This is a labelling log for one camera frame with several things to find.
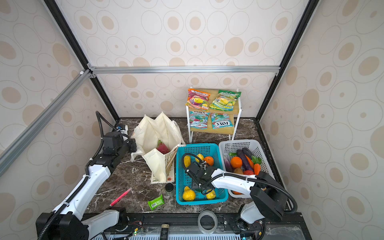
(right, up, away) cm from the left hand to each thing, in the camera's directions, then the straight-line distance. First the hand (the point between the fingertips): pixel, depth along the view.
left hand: (136, 136), depth 81 cm
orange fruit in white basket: (+57, -16, +9) cm, 60 cm away
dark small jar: (+19, -25, -6) cm, 32 cm away
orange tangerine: (+41, -15, +9) cm, 44 cm away
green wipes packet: (+11, -35, -2) cm, 37 cm away
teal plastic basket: (+25, -25, +7) cm, 36 cm away
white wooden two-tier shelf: (+53, +3, +12) cm, 55 cm away
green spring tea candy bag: (+48, +19, -1) cm, 52 cm away
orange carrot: (+68, -15, +7) cm, 70 cm away
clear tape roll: (+38, -43, -6) cm, 58 cm away
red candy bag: (+33, +20, -2) cm, 39 cm away
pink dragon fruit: (+11, -7, +14) cm, 19 cm away
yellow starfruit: (+27, -16, +12) cm, 33 cm away
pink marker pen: (-9, -34, +1) cm, 35 cm away
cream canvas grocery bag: (+3, 0, +9) cm, 9 cm away
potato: (+56, -19, +4) cm, 60 cm away
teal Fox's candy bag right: (+47, +10, +14) cm, 50 cm away
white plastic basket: (+52, -8, +15) cm, 55 cm away
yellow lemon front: (+40, -31, -3) cm, 51 cm away
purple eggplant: (+62, -18, +9) cm, 66 cm away
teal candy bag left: (+34, +10, +13) cm, 38 cm away
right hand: (+33, -27, +4) cm, 43 cm away
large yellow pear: (+28, -30, -3) cm, 42 cm away
